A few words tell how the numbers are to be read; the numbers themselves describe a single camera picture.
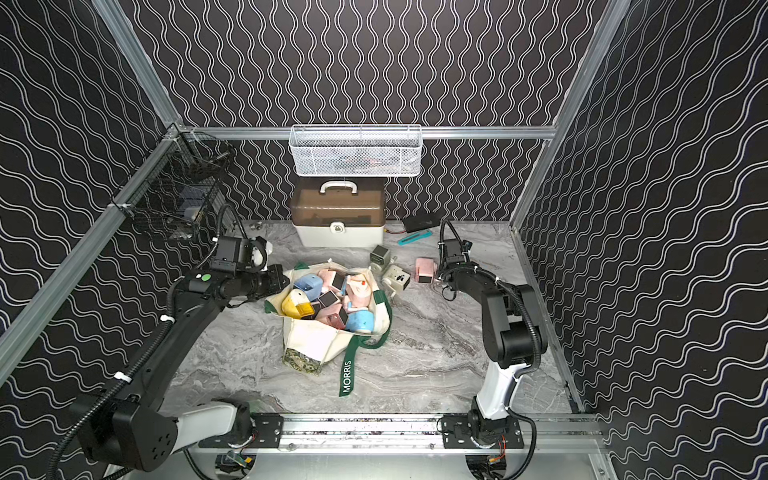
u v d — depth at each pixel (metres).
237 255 0.60
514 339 0.50
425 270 1.02
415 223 1.19
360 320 0.83
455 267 0.75
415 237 1.16
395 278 0.98
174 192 0.92
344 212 0.97
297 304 0.79
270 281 0.69
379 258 1.00
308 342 0.76
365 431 0.76
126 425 0.38
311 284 0.88
